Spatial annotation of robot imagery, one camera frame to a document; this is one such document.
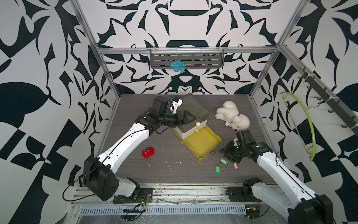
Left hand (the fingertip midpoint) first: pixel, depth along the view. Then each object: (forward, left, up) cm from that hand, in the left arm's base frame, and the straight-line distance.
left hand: (190, 117), depth 72 cm
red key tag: (-16, -28, -29) cm, 43 cm away
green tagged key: (-13, -20, -27) cm, 37 cm away
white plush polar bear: (+17, -31, -20) cm, 40 cm away
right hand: (-10, -18, -19) cm, 28 cm away
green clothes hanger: (+17, -58, -2) cm, 61 cm away
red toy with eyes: (-7, +25, -25) cm, 36 cm away
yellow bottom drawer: (-1, -9, -27) cm, 29 cm away
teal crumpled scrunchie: (+37, +5, +5) cm, 38 cm away
